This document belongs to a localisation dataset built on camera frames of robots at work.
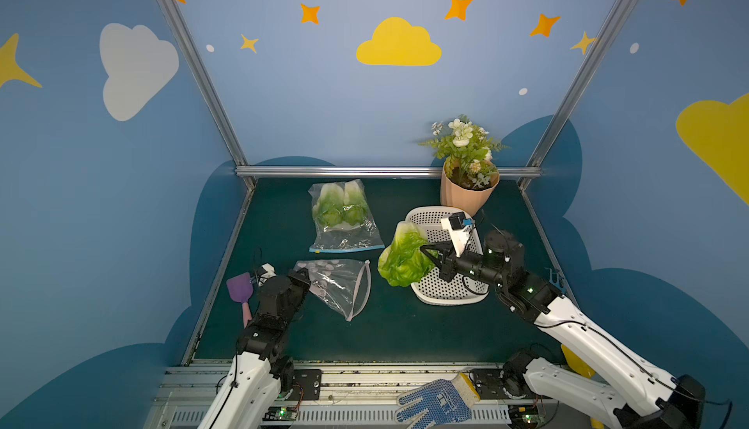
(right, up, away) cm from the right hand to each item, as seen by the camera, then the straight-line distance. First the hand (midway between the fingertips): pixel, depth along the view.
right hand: (427, 244), depth 70 cm
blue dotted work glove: (+5, -40, +2) cm, 40 cm away
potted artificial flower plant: (+21, +20, +34) cm, 45 cm away
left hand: (-29, -7, +11) cm, 32 cm away
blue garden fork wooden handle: (+46, -15, +22) cm, 53 cm away
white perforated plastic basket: (+8, -9, -4) cm, 13 cm away
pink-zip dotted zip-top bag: (-22, -13, +12) cm, 28 cm away
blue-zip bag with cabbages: (-25, +5, +37) cm, 45 cm away
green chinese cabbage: (-6, -4, -5) cm, 9 cm away
